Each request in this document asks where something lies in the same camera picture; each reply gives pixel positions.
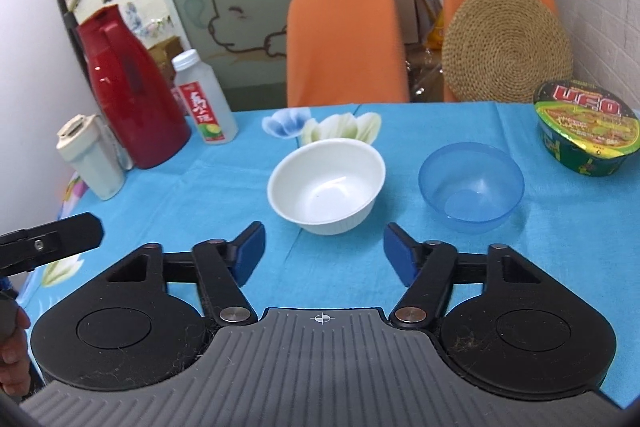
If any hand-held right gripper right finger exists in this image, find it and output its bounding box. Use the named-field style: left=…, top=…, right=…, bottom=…
left=384, top=222, right=543, bottom=329

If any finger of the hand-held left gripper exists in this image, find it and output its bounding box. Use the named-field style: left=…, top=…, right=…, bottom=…
left=0, top=213, right=105, bottom=278

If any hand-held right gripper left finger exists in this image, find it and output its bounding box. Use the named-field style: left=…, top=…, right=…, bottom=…
left=105, top=221, right=265, bottom=327

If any white bowl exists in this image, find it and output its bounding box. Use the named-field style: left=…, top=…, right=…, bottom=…
left=266, top=138, right=387, bottom=236

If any person's left hand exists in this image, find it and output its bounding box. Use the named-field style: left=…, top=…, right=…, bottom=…
left=0, top=307, right=34, bottom=396

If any blue floral tablecloth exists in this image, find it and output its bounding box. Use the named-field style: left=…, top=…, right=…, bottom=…
left=15, top=102, right=640, bottom=408

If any white tumbler with lid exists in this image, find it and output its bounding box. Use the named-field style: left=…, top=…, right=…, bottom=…
left=55, top=114, right=126, bottom=201

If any blue translucent bowl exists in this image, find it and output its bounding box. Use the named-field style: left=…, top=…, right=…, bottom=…
left=418, top=143, right=526, bottom=234

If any white bottle red label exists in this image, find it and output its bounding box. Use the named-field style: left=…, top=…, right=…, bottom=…
left=171, top=49, right=238, bottom=145

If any red thermos jug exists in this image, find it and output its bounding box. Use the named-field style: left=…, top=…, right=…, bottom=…
left=76, top=4, right=192, bottom=170

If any black framed white board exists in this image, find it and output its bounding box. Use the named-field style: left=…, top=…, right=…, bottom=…
left=0, top=0, right=90, bottom=238

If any small brown cardboard box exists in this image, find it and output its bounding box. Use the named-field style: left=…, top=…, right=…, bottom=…
left=147, top=36, right=184, bottom=78

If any green instant noodle bowl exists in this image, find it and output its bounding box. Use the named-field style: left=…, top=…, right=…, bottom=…
left=532, top=79, right=640, bottom=178

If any round woven straw mat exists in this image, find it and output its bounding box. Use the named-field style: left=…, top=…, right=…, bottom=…
left=441, top=0, right=574, bottom=104

